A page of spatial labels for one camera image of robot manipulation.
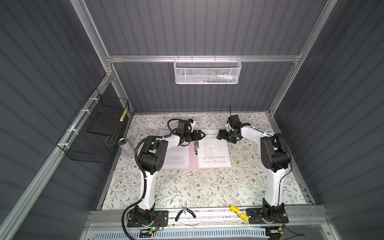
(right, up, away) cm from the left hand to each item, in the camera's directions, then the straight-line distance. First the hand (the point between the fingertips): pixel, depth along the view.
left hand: (202, 135), depth 101 cm
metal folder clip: (-4, -7, -2) cm, 9 cm away
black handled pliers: (-10, -37, -24) cm, 46 cm away
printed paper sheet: (-16, -14, -5) cm, 22 cm away
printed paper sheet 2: (+7, -11, -3) cm, 14 cm away
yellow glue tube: (+18, -38, -28) cm, 50 cm away
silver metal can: (-47, -4, -15) cm, 49 cm away
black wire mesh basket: (-56, +1, -29) cm, 63 cm away
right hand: (+15, -2, +1) cm, 15 cm away
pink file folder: (-6, -16, -7) cm, 19 cm away
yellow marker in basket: (-44, +13, -19) cm, 50 cm away
